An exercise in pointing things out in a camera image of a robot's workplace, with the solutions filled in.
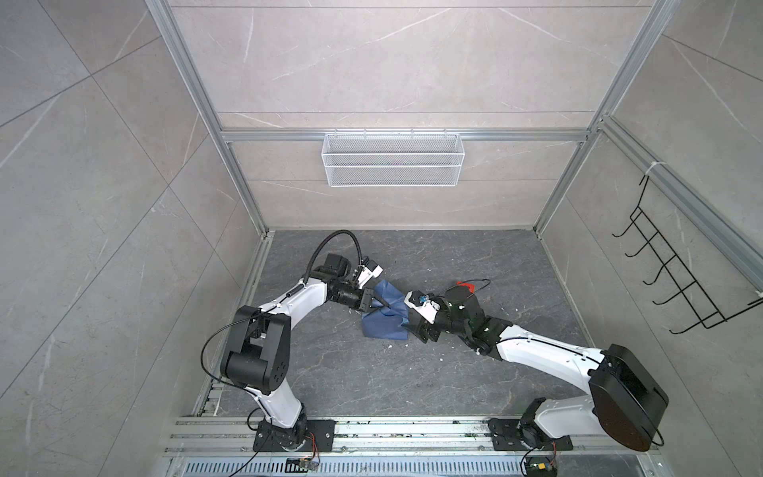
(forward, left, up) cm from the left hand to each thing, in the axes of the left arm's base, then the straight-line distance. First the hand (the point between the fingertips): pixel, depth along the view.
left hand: (389, 305), depth 84 cm
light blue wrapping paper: (-7, +2, +4) cm, 8 cm away
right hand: (-3, -7, +1) cm, 7 cm away
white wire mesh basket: (+47, -1, +17) cm, 50 cm away
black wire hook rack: (-10, -67, +19) cm, 70 cm away
